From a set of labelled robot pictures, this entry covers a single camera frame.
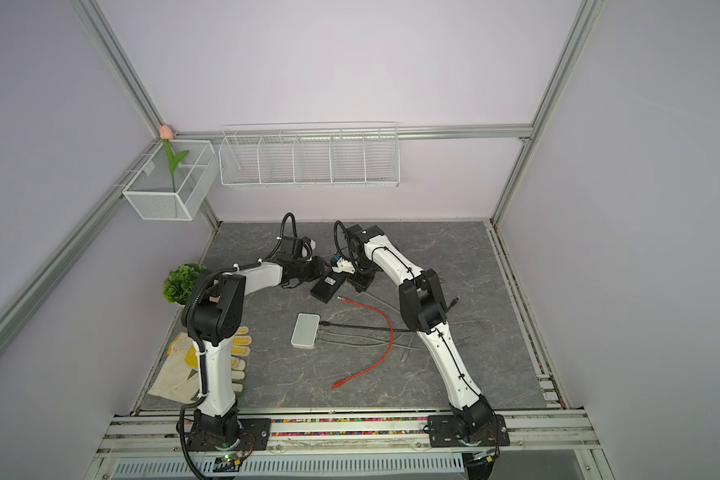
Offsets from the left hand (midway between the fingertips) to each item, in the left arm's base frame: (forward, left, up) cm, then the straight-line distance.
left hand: (332, 270), depth 102 cm
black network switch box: (-5, +1, -1) cm, 5 cm away
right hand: (-6, -10, -2) cm, 12 cm away
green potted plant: (-10, +43, +12) cm, 45 cm away
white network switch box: (-20, +8, -3) cm, 22 cm away
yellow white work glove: (-32, +43, -3) cm, 54 cm away
